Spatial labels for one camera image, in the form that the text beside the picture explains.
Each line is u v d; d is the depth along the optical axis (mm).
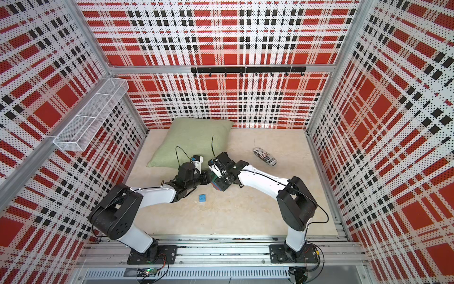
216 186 946
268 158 1024
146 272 692
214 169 750
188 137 1029
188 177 727
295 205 460
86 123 735
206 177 808
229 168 660
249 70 887
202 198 888
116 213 456
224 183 761
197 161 826
